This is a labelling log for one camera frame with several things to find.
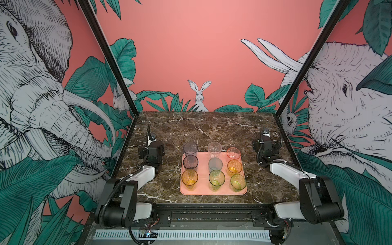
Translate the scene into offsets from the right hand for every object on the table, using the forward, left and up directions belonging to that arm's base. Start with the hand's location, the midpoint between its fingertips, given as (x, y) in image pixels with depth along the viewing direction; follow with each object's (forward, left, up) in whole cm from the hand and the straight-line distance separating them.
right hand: (265, 138), depth 89 cm
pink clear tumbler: (-4, +18, -10) cm, 21 cm away
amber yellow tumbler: (-21, +45, -9) cm, 50 cm away
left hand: (-3, +69, -2) cm, 69 cm away
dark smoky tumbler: (-12, +45, -7) cm, 47 cm away
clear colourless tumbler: (+1, +30, -15) cm, 33 cm away
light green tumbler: (-22, +30, -7) cm, 38 cm away
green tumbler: (-21, +17, -13) cm, 30 cm away
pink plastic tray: (-24, +38, -13) cm, 47 cm away
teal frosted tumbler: (-13, +31, -8) cm, 34 cm away
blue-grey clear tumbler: (0, +46, -11) cm, 47 cm away
